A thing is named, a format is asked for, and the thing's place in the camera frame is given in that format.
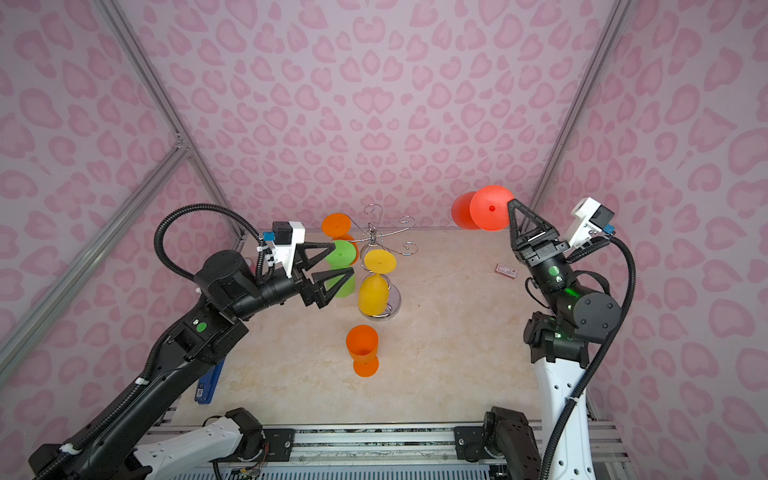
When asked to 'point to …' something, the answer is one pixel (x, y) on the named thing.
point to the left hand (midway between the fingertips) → (343, 253)
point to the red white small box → (505, 271)
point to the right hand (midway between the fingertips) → (504, 209)
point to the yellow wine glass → (373, 290)
